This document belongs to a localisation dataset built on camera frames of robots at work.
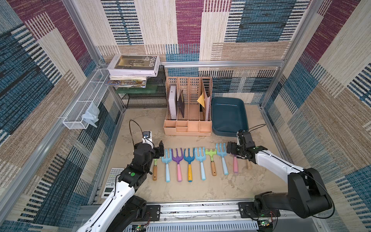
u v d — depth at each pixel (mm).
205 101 906
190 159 923
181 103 1110
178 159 919
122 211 592
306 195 421
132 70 797
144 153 556
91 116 662
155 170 870
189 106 1187
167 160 917
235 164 883
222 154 939
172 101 965
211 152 940
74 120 687
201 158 919
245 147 689
